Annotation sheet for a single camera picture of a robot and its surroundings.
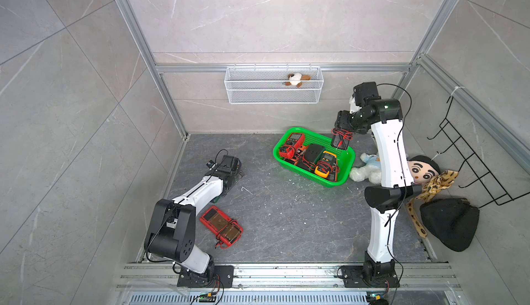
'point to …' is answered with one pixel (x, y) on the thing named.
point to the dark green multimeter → (216, 199)
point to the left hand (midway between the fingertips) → (235, 174)
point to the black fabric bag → (453, 220)
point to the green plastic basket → (345, 159)
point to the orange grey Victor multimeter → (333, 172)
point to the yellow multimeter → (328, 168)
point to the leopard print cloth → (430, 188)
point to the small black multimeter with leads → (341, 138)
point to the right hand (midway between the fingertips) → (345, 124)
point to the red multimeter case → (228, 230)
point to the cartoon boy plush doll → (422, 168)
